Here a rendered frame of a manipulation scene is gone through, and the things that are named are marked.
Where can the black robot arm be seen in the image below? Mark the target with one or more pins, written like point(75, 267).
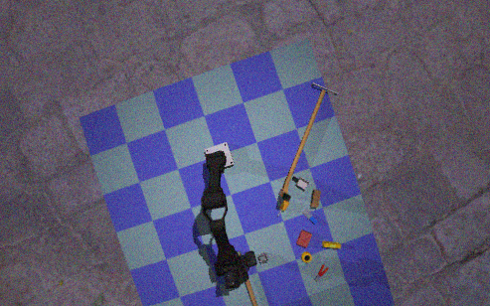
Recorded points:
point(214, 198)

